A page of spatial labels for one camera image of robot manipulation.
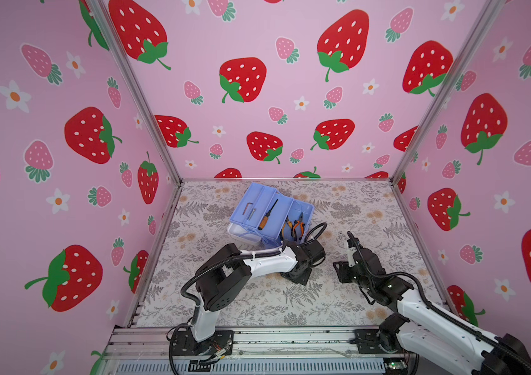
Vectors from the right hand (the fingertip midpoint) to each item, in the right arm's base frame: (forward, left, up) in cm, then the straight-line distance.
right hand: (336, 263), depth 84 cm
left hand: (-5, +12, -6) cm, 15 cm away
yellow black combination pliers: (+19, +19, -5) cm, 27 cm away
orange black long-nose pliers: (+19, +16, -4) cm, 26 cm away
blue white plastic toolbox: (+17, +32, +4) cm, 36 cm away
